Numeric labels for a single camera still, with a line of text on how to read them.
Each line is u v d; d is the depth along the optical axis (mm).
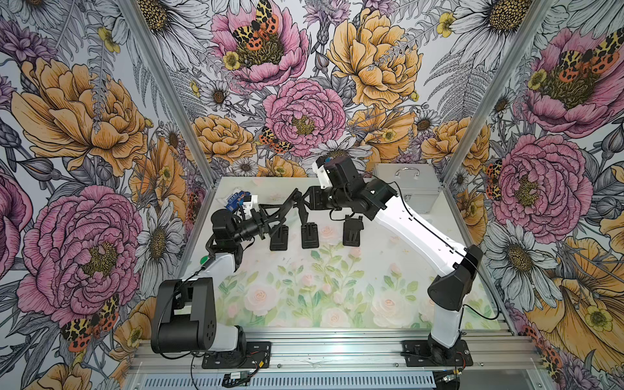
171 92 894
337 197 607
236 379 720
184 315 436
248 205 791
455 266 452
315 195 640
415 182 1013
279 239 994
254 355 740
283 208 778
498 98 908
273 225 865
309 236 997
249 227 741
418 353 740
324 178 588
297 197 826
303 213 845
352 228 917
